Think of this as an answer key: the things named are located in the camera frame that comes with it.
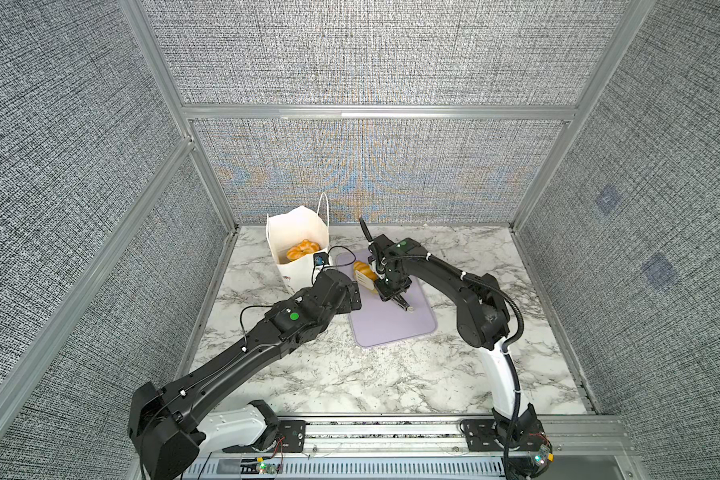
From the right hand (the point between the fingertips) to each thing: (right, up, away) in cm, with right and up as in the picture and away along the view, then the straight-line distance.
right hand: (388, 292), depth 97 cm
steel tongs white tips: (+2, -1, -7) cm, 8 cm away
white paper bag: (-30, +19, +1) cm, 35 cm away
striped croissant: (-7, +6, 0) cm, 9 cm away
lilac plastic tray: (-3, -9, -3) cm, 10 cm away
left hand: (-13, +3, -20) cm, 24 cm away
